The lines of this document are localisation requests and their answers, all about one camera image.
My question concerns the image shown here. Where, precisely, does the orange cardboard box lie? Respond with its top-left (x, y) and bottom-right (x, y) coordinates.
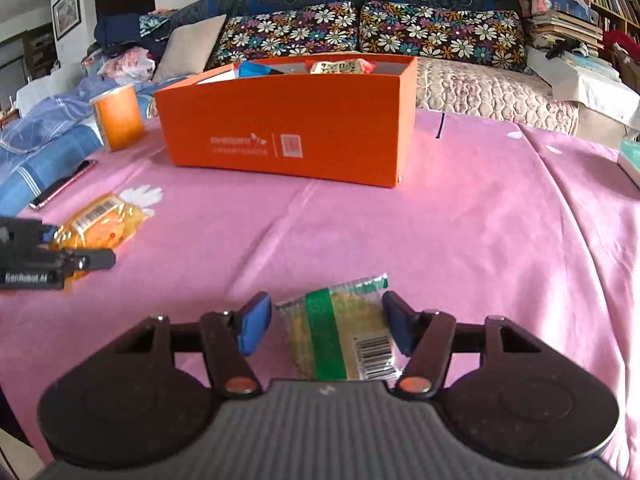
top-left (154, 52), bottom-right (418, 190)

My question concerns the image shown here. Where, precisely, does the red biscuit packet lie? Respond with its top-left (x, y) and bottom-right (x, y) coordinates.
top-left (305, 59), bottom-right (378, 76)

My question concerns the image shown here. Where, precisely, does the stack of books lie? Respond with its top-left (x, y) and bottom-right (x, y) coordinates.
top-left (525, 0), bottom-right (623, 81)

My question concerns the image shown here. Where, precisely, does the blue striped bedding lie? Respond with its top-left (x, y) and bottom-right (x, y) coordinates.
top-left (0, 82), bottom-right (161, 216)

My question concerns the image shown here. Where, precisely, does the white cloth covered box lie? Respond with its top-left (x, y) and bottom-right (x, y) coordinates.
top-left (525, 47), bottom-right (640, 128)

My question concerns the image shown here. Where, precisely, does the dark blue clothes pile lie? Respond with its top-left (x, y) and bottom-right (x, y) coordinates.
top-left (95, 12), bottom-right (173, 58)

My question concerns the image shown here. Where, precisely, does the red blanket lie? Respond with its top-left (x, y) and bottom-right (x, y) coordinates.
top-left (602, 30), bottom-right (640, 57)

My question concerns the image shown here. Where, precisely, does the orange cup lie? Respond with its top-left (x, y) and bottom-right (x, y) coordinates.
top-left (90, 84), bottom-right (146, 153)

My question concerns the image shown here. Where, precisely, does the black smartphone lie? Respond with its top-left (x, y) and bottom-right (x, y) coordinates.
top-left (29, 159), bottom-right (98, 211)

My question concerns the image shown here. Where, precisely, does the small framed wall picture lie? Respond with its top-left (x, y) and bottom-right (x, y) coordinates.
top-left (52, 0), bottom-right (81, 41)

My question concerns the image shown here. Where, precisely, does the pink and white plastic bag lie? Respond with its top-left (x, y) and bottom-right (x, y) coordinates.
top-left (97, 46), bottom-right (156, 81)

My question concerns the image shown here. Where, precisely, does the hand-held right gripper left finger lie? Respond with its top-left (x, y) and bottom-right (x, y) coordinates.
top-left (115, 291), bottom-right (273, 400)

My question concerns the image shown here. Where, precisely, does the clear orange snack packet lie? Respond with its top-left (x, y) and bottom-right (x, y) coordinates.
top-left (50, 191), bottom-right (149, 281)

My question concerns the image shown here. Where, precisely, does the floral sofa cushion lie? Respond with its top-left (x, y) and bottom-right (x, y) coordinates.
top-left (359, 1), bottom-right (528, 73)
top-left (210, 2), bottom-right (361, 68)

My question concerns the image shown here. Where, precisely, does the beige quilted sofa cover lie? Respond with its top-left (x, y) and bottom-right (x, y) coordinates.
top-left (415, 56), bottom-right (581, 136)

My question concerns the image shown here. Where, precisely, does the clear green striped snack packet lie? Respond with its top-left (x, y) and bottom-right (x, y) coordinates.
top-left (276, 272), bottom-right (404, 382)

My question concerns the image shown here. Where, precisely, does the beige pillow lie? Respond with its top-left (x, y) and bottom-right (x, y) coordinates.
top-left (152, 14), bottom-right (228, 83)

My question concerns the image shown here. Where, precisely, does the purple floral tablecloth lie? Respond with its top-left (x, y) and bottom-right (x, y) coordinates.
top-left (0, 107), bottom-right (640, 480)

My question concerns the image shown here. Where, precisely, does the blue snack packet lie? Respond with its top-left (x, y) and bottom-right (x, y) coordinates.
top-left (237, 61), bottom-right (286, 78)

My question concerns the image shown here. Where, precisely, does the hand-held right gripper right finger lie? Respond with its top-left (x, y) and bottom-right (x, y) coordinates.
top-left (381, 291), bottom-right (532, 400)

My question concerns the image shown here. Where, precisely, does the teal tissue pack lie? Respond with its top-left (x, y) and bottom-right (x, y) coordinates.
top-left (617, 139), bottom-right (640, 186)

